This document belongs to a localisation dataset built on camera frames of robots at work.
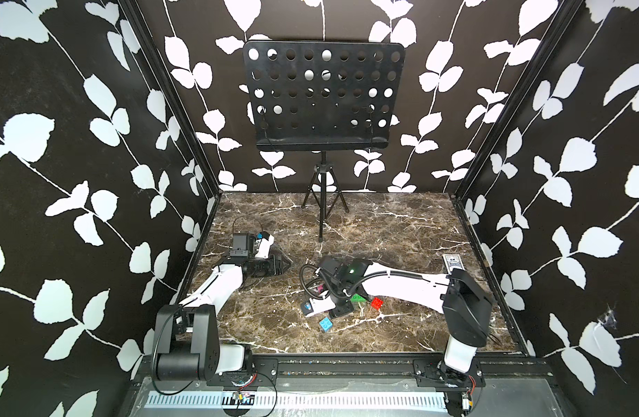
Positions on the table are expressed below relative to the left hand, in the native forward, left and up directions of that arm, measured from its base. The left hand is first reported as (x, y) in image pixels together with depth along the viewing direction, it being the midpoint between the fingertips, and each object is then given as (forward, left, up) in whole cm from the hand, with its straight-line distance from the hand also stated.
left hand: (284, 261), depth 88 cm
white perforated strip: (-39, -6, -8) cm, 40 cm away
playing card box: (+2, -64, -7) cm, 64 cm away
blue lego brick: (-20, -14, -7) cm, 25 cm away
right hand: (-14, -14, -2) cm, 20 cm away
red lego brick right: (-13, -32, -8) cm, 35 cm away
